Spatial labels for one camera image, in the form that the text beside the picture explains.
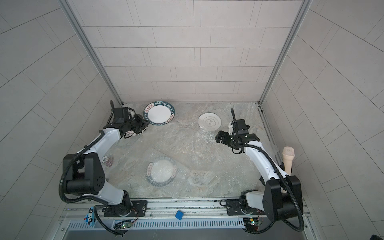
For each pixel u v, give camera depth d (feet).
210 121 3.45
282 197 1.29
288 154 2.03
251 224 2.23
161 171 2.65
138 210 2.31
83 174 1.41
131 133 2.46
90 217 2.19
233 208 2.33
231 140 2.03
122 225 2.14
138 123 2.53
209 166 2.78
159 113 3.09
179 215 2.26
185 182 2.57
